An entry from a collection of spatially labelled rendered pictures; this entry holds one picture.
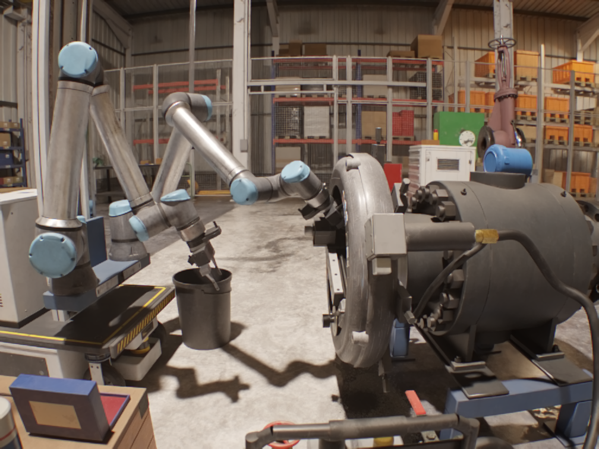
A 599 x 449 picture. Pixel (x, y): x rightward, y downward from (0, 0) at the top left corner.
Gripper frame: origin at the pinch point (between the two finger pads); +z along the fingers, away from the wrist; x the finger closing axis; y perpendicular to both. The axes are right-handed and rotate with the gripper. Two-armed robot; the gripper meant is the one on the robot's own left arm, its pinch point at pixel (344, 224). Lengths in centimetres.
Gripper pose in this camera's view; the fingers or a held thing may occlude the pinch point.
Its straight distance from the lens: 152.3
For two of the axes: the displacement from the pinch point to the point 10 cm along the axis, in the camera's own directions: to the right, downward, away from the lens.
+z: 6.0, 5.7, 5.6
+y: 7.7, -6.0, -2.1
